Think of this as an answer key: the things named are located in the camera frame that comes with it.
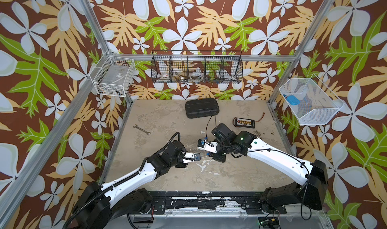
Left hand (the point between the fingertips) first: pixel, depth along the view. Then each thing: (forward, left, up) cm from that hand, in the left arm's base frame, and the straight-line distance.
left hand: (188, 148), depth 82 cm
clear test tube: (-8, -8, +9) cm, 14 cm away
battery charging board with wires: (+24, -40, -9) cm, 48 cm away
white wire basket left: (+34, +44, +23) cm, 61 cm away
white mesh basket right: (+20, -68, +16) cm, 73 cm away
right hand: (-4, -11, +4) cm, 12 cm away
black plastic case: (+35, -9, -5) cm, 36 cm away
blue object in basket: (+24, -60, +15) cm, 66 cm away
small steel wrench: (+17, +28, -11) cm, 35 cm away
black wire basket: (+48, -13, +20) cm, 54 cm away
